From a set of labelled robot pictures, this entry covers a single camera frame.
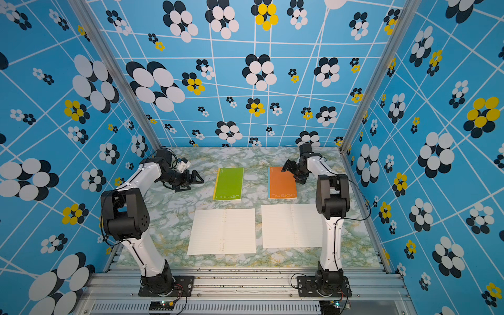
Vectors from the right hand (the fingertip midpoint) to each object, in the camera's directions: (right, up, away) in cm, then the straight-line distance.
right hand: (290, 173), depth 105 cm
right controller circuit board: (+8, -47, -35) cm, 59 cm away
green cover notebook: (-33, -6, -3) cm, 34 cm away
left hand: (-47, -4, -13) cm, 48 cm away
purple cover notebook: (-34, -26, -18) cm, 46 cm away
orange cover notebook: (-6, -6, -2) cm, 8 cm away
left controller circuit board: (-54, -48, -33) cm, 79 cm away
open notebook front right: (-5, -24, -16) cm, 29 cm away
